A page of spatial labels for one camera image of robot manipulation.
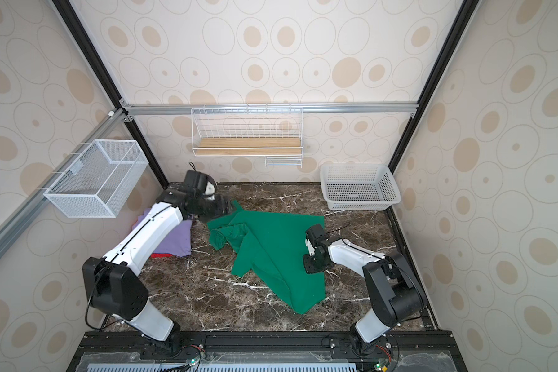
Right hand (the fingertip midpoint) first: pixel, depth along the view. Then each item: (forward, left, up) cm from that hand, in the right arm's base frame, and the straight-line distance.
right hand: (308, 269), depth 91 cm
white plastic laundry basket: (+39, -19, +7) cm, 44 cm away
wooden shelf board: (+40, +26, +29) cm, 56 cm away
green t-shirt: (+8, +15, +3) cm, 18 cm away
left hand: (+12, +28, +22) cm, 38 cm away
